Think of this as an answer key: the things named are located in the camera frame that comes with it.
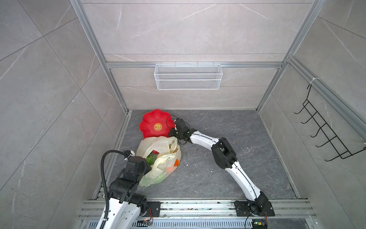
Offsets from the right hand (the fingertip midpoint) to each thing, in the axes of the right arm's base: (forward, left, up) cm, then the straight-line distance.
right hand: (167, 132), depth 103 cm
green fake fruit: (-20, +9, 0) cm, 22 cm away
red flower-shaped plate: (+6, +8, +3) cm, 11 cm away
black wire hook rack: (-33, -80, +30) cm, 92 cm away
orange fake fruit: (-26, -8, +5) cm, 28 cm away
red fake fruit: (-24, +3, +16) cm, 29 cm away
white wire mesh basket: (+29, -17, +27) cm, 43 cm away
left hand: (-27, +8, +13) cm, 31 cm away
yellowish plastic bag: (-29, -4, +17) cm, 34 cm away
